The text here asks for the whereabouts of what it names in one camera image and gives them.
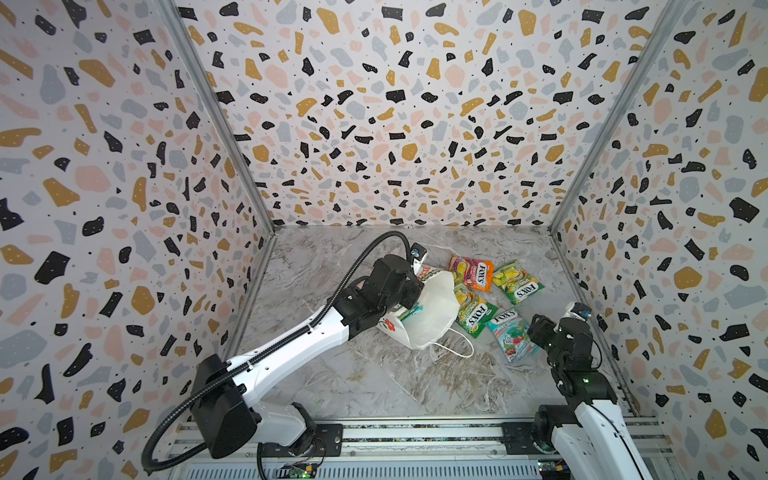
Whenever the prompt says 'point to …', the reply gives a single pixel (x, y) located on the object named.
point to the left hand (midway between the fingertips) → (416, 269)
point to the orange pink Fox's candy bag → (478, 274)
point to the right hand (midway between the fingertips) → (539, 314)
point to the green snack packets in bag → (411, 312)
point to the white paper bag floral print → (433, 315)
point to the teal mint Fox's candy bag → (512, 334)
